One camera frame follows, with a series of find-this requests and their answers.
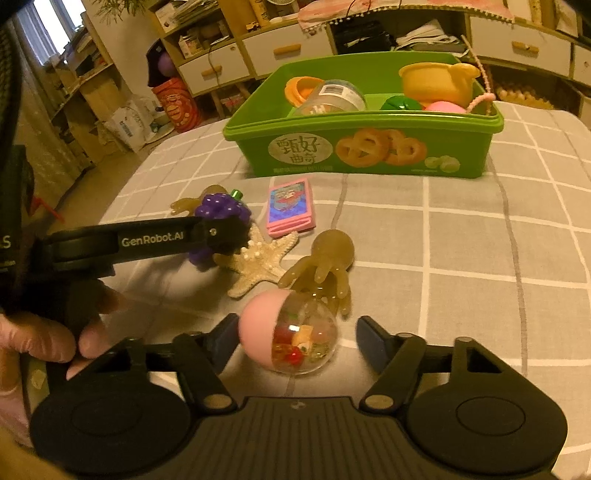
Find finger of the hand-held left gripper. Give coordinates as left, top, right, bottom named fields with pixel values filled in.
left=187, top=213, right=252, bottom=259

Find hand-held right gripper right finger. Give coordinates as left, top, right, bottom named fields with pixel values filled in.
left=356, top=315, right=509, bottom=411

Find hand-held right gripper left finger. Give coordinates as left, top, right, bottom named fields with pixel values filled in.
left=83, top=314, right=238, bottom=411

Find purple toy grapes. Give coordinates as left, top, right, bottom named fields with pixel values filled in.
left=188, top=188, right=252, bottom=271

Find pink and clear capsule ball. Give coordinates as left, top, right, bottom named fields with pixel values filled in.
left=239, top=290, right=340, bottom=374

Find orange toy bowl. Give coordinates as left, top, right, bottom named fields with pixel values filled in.
left=284, top=76, right=326, bottom=106

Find green plastic box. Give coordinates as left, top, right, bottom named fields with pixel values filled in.
left=223, top=51, right=504, bottom=180

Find cotton swab jar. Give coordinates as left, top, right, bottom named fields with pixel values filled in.
left=295, top=79, right=368, bottom=116

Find toy corn cob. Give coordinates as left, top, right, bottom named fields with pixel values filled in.
left=381, top=93, right=423, bottom=112

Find pink toy pig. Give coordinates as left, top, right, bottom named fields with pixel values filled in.
left=422, top=36, right=497, bottom=114

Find yellow toy pot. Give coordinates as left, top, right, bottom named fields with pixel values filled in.
left=398, top=62, right=481, bottom=106

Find person's left hand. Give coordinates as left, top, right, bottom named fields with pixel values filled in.
left=0, top=282, right=127, bottom=444

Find beige starfish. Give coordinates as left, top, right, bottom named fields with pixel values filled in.
left=213, top=224, right=300, bottom=300

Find small translucent toy octopus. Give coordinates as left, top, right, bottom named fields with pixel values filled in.
left=170, top=185, right=222, bottom=217

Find pink toy phone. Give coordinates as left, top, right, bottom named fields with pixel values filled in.
left=265, top=179, right=318, bottom=238

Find large translucent toy octopus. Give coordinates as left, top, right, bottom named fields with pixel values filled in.
left=278, top=229, right=356, bottom=317

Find white plastic sack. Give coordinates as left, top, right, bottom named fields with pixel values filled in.
left=104, top=95, right=160, bottom=153

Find red printed bucket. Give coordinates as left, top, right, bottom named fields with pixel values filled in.
left=154, top=78, right=204, bottom=134

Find wooden shelf rack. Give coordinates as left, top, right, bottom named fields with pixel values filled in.
left=44, top=51, right=130, bottom=176

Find white drawer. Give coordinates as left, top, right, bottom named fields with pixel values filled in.
left=178, top=44, right=252, bottom=97
left=468, top=14, right=573, bottom=77
left=241, top=21, right=334, bottom=77
left=571, top=44, right=591, bottom=86

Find wooden cabinet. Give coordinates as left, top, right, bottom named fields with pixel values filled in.
left=152, top=0, right=591, bottom=121

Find black bag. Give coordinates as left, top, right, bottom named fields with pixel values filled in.
left=332, top=16, right=395, bottom=54

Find folded clothes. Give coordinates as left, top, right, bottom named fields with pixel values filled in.
left=394, top=18, right=467, bottom=51

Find pink cloth cover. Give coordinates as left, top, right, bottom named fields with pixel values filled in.
left=298, top=0, right=515, bottom=33

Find egg tray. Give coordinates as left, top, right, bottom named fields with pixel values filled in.
left=492, top=80, right=555, bottom=109

